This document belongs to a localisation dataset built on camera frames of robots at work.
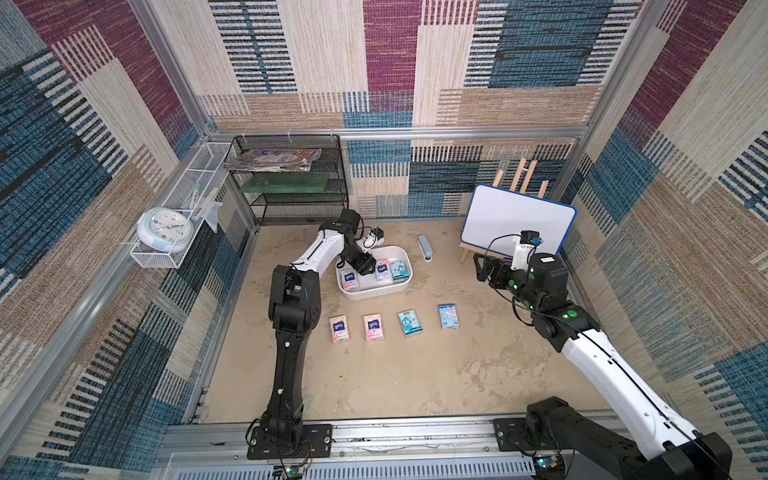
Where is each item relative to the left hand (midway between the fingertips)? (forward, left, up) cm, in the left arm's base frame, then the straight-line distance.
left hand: (364, 261), depth 103 cm
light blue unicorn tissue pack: (-20, -26, -2) cm, 33 cm away
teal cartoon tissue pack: (-22, -14, -3) cm, 26 cm away
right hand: (-16, -34, +22) cm, 43 cm away
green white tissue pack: (-3, -12, -1) cm, 12 cm away
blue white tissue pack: (-6, +4, -2) cm, 8 cm away
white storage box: (-11, -2, 0) cm, 11 cm away
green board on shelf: (+13, +23, +23) cm, 35 cm away
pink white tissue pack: (-3, -6, -1) cm, 7 cm away
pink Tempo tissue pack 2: (-23, -3, -2) cm, 23 cm away
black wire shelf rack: (+26, +27, +2) cm, 37 cm away
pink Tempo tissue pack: (-23, +7, -2) cm, 24 cm away
